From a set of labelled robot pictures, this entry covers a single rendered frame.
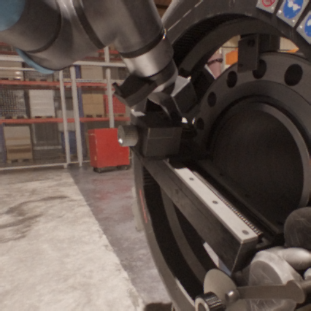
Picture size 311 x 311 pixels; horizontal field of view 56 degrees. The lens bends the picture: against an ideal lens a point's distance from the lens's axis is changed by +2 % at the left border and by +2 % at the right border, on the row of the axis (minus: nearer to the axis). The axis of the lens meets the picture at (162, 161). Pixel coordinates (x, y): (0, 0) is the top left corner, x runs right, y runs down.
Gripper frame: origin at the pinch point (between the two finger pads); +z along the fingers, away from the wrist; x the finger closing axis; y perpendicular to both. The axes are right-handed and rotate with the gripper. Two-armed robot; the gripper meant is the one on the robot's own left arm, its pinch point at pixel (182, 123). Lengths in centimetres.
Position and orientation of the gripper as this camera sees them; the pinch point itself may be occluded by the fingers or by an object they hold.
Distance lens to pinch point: 66.8
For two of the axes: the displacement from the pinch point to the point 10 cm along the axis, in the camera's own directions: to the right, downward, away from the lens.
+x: -6.0, -4.4, 6.7
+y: 7.0, -6.9, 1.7
